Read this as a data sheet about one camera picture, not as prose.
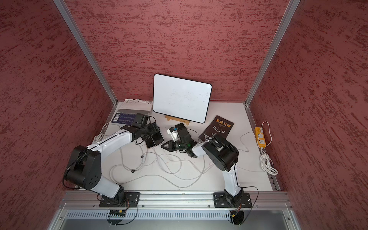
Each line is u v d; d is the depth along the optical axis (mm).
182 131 801
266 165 857
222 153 529
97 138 984
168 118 1055
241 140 992
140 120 710
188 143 757
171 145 812
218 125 1029
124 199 720
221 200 737
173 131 849
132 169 835
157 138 869
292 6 707
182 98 958
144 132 774
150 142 894
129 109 1104
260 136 948
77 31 806
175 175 830
